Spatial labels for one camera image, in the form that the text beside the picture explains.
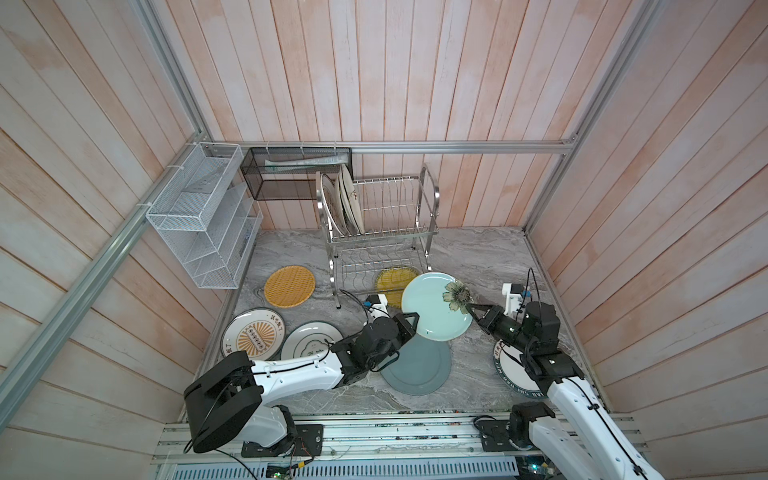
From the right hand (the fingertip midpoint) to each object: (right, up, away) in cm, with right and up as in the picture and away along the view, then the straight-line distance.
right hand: (467, 305), depth 77 cm
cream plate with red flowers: (-32, +30, +10) cm, 45 cm away
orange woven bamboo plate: (-55, +3, +26) cm, 61 cm away
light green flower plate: (-6, +1, +2) cm, 7 cm away
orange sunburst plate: (-61, -11, +15) cm, 64 cm away
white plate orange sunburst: (-37, +30, +4) cm, 48 cm away
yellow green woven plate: (-19, +5, +23) cm, 30 cm away
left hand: (-12, -4, -1) cm, 13 cm away
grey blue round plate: (-10, -19, +8) cm, 23 cm away
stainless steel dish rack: (-25, +26, +43) cm, 56 cm away
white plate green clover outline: (-45, -13, +15) cm, 50 cm away
